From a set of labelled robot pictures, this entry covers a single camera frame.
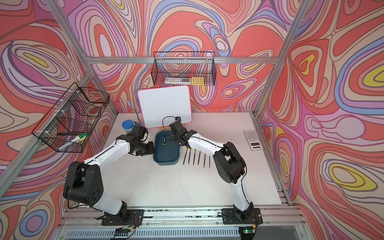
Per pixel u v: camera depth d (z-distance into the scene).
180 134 0.71
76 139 0.71
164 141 1.01
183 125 0.73
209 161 0.93
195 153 0.97
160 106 1.01
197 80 0.82
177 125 0.72
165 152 0.98
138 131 0.72
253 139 1.02
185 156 0.96
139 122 1.02
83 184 0.44
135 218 0.72
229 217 0.72
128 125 0.88
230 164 0.52
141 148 0.75
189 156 0.96
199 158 0.94
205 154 0.60
